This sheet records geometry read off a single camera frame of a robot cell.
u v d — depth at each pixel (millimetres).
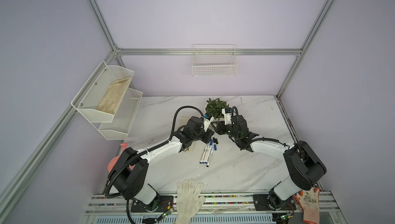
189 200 748
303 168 454
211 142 956
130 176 428
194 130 660
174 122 636
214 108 904
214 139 959
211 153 902
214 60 947
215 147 930
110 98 783
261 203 732
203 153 901
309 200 735
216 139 962
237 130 686
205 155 884
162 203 730
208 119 747
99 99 760
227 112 781
